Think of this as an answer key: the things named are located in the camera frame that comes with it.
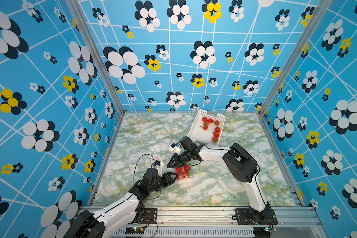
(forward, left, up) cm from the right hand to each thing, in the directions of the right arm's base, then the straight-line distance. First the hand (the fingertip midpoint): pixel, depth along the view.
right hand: (169, 166), depth 88 cm
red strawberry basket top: (+36, -33, -1) cm, 49 cm away
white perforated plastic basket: (+31, -26, -2) cm, 40 cm away
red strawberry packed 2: (-1, -10, 0) cm, 10 cm away
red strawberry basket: (+24, -31, 0) cm, 39 cm away
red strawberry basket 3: (+30, -24, 0) cm, 38 cm away
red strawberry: (+20, -30, 0) cm, 36 cm away
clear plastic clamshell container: (-3, -9, -2) cm, 9 cm away
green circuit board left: (-31, +16, -6) cm, 36 cm away
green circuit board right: (-31, -46, -2) cm, 56 cm away
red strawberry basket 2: (+28, -33, 0) cm, 43 cm away
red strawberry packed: (-2, -5, -1) cm, 6 cm away
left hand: (-7, -5, +1) cm, 9 cm away
